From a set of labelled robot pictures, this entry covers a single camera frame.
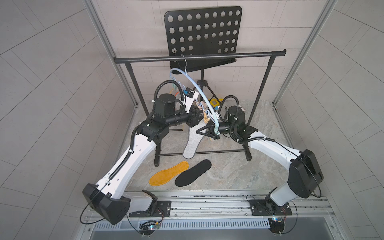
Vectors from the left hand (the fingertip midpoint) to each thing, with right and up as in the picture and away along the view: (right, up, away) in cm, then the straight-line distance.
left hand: (206, 111), depth 63 cm
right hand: (-3, -11, +5) cm, 12 cm away
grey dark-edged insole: (-5, -13, +5) cm, 15 cm away
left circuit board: (-26, -52, +2) cm, 58 cm away
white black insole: (-8, -35, +18) cm, 40 cm away
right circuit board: (+33, -53, +5) cm, 62 cm away
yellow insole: (-23, -35, +18) cm, 46 cm away
